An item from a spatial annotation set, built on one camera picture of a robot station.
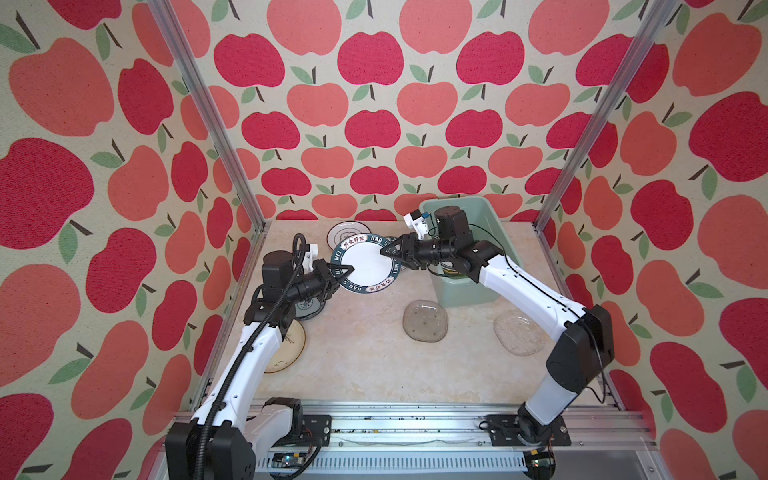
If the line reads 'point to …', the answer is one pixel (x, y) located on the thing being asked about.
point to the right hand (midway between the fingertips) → (389, 252)
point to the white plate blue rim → (344, 230)
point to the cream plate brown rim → (290, 349)
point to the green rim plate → (373, 271)
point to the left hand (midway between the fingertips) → (358, 272)
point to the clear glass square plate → (425, 320)
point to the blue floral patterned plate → (308, 309)
